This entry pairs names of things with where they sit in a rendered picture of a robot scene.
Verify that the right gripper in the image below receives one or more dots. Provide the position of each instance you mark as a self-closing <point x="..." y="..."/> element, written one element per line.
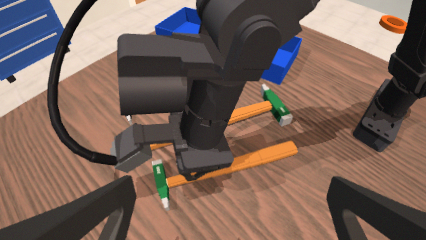
<point x="200" y="143"/>

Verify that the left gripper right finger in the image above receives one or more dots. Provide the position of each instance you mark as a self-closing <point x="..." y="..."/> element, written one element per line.
<point x="394" y="220"/>

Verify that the blue bin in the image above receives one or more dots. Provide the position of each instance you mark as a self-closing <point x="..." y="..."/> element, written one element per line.
<point x="186" y="20"/>

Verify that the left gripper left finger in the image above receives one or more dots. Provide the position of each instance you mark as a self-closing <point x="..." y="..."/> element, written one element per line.
<point x="72" y="221"/>

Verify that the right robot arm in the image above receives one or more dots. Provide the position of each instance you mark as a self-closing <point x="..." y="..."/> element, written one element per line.
<point x="153" y="75"/>

